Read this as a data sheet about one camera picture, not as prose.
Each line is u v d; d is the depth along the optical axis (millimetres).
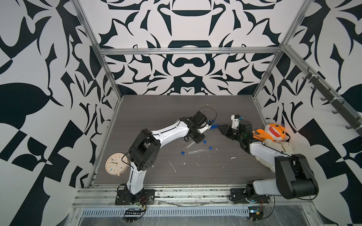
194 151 894
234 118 841
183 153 892
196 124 696
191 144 869
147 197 741
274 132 898
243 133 700
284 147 850
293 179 433
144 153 489
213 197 758
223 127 835
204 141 944
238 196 741
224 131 810
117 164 831
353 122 526
